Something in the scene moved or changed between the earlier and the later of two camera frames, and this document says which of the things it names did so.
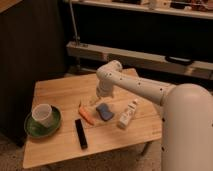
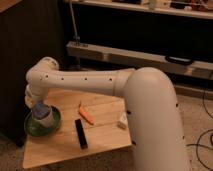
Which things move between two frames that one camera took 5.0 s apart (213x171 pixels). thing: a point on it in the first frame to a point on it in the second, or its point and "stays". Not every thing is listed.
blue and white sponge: (104, 112) to (40, 110)
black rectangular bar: (81, 134) stays
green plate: (36, 129) stays
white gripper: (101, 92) to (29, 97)
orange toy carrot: (87, 115) stays
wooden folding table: (91, 123) stays
